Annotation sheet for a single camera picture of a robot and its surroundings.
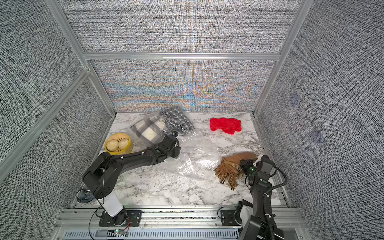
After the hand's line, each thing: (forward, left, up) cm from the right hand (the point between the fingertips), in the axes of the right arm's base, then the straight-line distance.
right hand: (242, 156), depth 85 cm
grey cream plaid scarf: (+21, +56, -2) cm, 60 cm away
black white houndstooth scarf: (+33, +40, -5) cm, 52 cm away
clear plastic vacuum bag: (+5, +23, -10) cm, 25 cm away
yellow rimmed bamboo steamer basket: (+20, +78, -8) cm, 81 cm away
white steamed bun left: (+10, +78, -4) cm, 79 cm away
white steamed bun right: (+11, +72, -4) cm, 73 cm away
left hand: (+8, +36, -3) cm, 37 cm away
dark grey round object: (-19, +86, -8) cm, 88 cm away
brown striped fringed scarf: (-7, +8, -1) cm, 11 cm away
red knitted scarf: (+29, +1, -9) cm, 31 cm away
